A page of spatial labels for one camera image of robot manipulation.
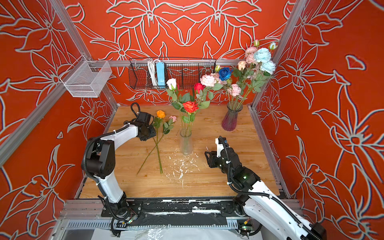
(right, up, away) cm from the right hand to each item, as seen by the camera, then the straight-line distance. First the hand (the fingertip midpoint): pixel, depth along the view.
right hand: (205, 152), depth 76 cm
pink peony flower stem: (+17, +33, +7) cm, 38 cm away
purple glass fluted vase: (+18, +17, +20) cm, 32 cm away
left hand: (-33, +8, +21) cm, 40 cm away
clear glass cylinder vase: (-11, +3, +12) cm, 16 cm away
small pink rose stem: (-25, +12, +28) cm, 39 cm away
